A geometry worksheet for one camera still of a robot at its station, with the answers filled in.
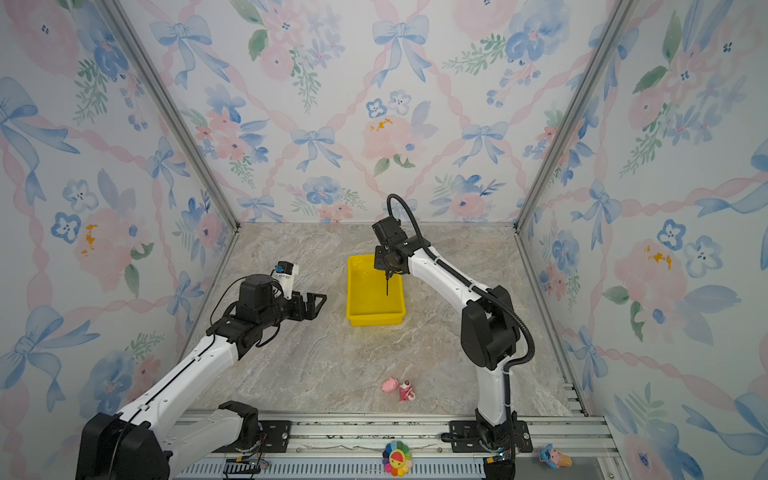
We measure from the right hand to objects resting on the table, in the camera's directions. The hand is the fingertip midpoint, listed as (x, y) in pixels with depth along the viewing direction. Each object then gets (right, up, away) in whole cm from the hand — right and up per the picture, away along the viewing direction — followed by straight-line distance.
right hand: (384, 257), depth 91 cm
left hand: (-19, -10, -10) cm, 24 cm away
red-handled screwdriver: (+1, -6, -3) cm, 7 cm away
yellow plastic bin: (-6, -15, +5) cm, 17 cm away
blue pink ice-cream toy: (+39, -46, -22) cm, 65 cm away
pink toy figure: (+6, -34, -14) cm, 38 cm away
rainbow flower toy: (+3, -47, -21) cm, 52 cm away
